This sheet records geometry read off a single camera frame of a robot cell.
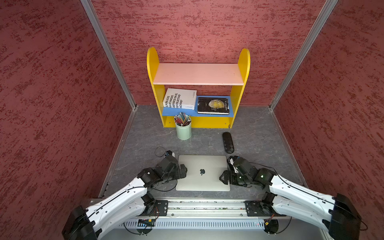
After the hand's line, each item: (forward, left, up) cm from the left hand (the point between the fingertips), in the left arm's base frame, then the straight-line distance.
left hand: (179, 174), depth 80 cm
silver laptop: (+2, -14, -4) cm, 14 cm away
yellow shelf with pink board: (+61, -18, +7) cm, 64 cm away
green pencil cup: (+27, -1, +2) cm, 27 cm away
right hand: (-4, -26, -2) cm, 26 cm away
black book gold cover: (+43, -20, +10) cm, 49 cm away
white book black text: (+47, +2, +13) cm, 49 cm away
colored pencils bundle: (+32, 0, +9) cm, 34 cm away
